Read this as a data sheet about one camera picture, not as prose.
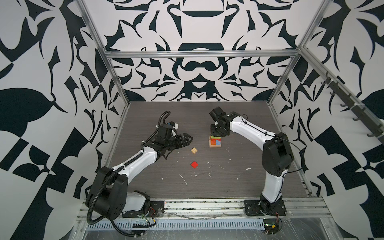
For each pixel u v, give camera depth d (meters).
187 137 0.78
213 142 0.96
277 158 0.50
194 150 0.94
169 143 0.71
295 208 0.76
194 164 0.89
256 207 0.74
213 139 0.97
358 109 0.59
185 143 0.76
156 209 0.74
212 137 0.87
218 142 0.96
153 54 0.93
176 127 0.81
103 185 0.39
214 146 0.95
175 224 0.71
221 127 0.66
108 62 0.94
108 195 0.42
